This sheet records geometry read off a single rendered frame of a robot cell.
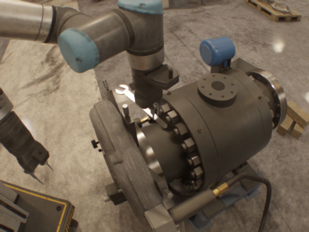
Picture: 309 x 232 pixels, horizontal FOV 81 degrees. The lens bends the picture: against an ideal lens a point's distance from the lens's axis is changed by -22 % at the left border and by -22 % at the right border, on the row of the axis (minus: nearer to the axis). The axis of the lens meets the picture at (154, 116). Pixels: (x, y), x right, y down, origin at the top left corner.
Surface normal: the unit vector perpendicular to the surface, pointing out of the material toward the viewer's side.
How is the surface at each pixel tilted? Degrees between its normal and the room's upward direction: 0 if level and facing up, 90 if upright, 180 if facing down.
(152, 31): 95
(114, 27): 53
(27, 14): 68
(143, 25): 79
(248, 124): 48
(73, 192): 0
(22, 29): 102
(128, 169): 30
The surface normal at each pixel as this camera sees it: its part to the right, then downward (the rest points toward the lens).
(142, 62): -0.05, 0.79
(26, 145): 0.90, -0.02
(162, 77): -0.04, -0.61
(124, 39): 0.65, 0.55
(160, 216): -0.25, -0.86
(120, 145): 0.04, -0.45
